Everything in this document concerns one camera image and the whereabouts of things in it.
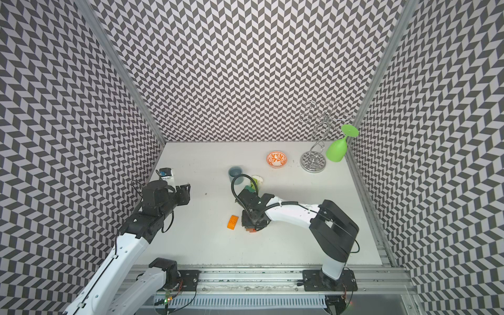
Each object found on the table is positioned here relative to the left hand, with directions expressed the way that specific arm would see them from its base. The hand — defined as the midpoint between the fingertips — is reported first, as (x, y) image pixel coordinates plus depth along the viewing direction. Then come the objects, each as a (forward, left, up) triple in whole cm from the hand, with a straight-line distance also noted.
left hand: (184, 188), depth 78 cm
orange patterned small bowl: (+28, -39, -17) cm, 51 cm away
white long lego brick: (+15, -29, -16) cm, 37 cm away
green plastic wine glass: (+16, -64, +4) cm, 66 cm away
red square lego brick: (-11, -28, -17) cm, 35 cm away
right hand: (-10, -26, -16) cm, 32 cm away
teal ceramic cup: (+18, -17, -13) cm, 28 cm away
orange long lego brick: (-7, -18, -18) cm, 26 cm away
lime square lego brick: (+3, -27, -2) cm, 27 cm away
